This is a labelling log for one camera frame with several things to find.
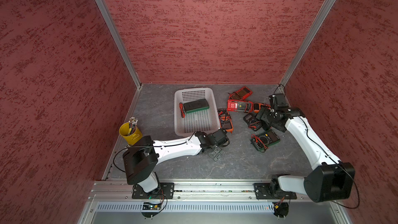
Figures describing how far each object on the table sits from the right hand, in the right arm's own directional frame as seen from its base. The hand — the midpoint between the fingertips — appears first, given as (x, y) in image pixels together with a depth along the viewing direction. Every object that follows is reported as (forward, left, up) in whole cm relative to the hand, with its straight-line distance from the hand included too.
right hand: (264, 121), depth 83 cm
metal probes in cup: (-1, +71, +4) cm, 71 cm away
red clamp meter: (+18, +11, -9) cm, 23 cm away
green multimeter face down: (+19, +39, -10) cm, 44 cm away
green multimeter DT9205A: (-7, 0, -12) cm, 14 cm away
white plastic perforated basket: (+10, +32, -14) cm, 37 cm away
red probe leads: (+16, +48, -10) cm, 52 cm away
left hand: (-11, +31, -9) cm, 34 cm away
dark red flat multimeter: (+30, +6, -12) cm, 33 cm away
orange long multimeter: (+18, -3, -12) cm, 22 cm away
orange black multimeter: (+6, +20, -10) cm, 23 cm away
